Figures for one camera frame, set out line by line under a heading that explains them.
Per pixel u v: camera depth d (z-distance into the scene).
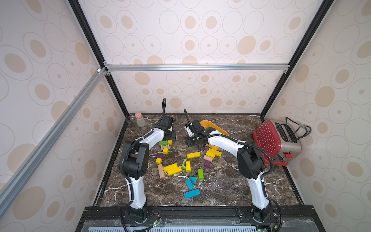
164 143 1.01
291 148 0.81
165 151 0.96
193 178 0.84
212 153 0.96
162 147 0.97
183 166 0.89
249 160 0.54
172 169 0.90
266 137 0.90
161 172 0.87
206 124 1.09
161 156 0.94
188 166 0.88
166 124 0.78
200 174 0.87
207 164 0.92
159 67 1.84
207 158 0.93
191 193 0.80
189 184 0.83
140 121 1.09
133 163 0.52
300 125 0.84
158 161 0.92
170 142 1.01
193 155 0.96
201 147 1.00
